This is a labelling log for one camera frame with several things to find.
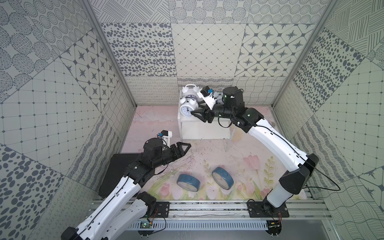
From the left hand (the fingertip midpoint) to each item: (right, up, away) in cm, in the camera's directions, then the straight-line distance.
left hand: (191, 149), depth 68 cm
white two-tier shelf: (0, +9, +20) cm, 21 cm away
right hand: (+2, +19, 0) cm, 19 cm away
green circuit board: (-23, -38, +3) cm, 44 cm away
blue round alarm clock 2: (+16, -15, +5) cm, 22 cm away
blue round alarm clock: (-1, -17, +3) cm, 17 cm away
